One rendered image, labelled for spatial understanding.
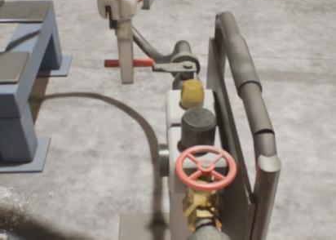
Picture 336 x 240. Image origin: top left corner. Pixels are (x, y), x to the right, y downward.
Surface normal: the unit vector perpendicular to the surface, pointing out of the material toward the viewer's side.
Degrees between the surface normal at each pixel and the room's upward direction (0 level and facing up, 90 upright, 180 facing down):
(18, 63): 0
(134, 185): 0
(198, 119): 0
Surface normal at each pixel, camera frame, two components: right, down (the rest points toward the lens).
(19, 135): 0.04, 0.62
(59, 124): 0.00, -0.79
